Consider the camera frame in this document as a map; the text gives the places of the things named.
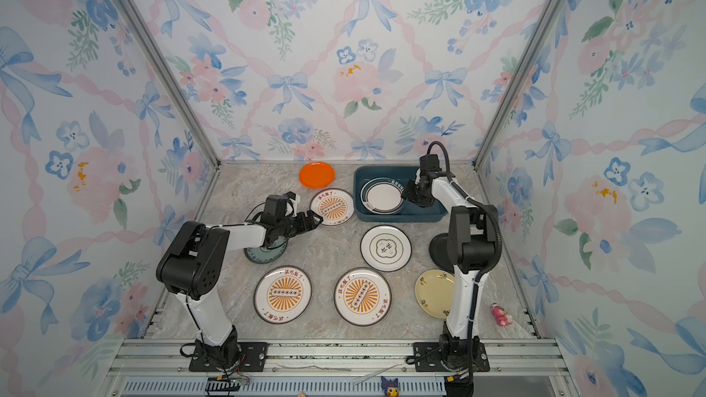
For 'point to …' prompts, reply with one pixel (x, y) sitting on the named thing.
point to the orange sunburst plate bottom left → (282, 295)
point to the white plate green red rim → (381, 195)
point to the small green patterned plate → (267, 254)
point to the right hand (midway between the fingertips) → (409, 194)
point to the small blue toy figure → (391, 387)
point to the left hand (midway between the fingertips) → (318, 220)
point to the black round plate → (439, 253)
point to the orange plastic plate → (316, 175)
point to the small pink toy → (504, 318)
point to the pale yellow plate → (435, 292)
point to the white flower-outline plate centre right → (386, 247)
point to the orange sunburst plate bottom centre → (362, 296)
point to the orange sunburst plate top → (335, 206)
